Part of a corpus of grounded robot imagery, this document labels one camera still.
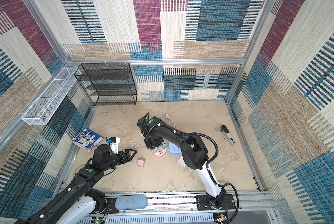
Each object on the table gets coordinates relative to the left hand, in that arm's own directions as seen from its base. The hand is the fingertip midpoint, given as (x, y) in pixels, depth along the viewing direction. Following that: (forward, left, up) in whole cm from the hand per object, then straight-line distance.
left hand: (133, 150), depth 80 cm
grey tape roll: (-6, +33, -10) cm, 35 cm away
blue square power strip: (+5, -23, -10) cm, 26 cm away
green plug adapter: (+3, -12, -6) cm, 14 cm away
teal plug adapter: (+6, -17, -5) cm, 19 cm away
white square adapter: (-3, -28, -9) cm, 29 cm away
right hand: (+4, -12, -7) cm, 15 cm away
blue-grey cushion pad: (-24, 0, -9) cm, 26 cm away
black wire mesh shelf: (+53, +25, +6) cm, 59 cm away
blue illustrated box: (+14, +35, -11) cm, 39 cm away
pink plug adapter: (-2, -3, -12) cm, 12 cm away
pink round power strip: (+3, -15, -10) cm, 18 cm away
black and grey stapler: (+15, -60, -9) cm, 62 cm away
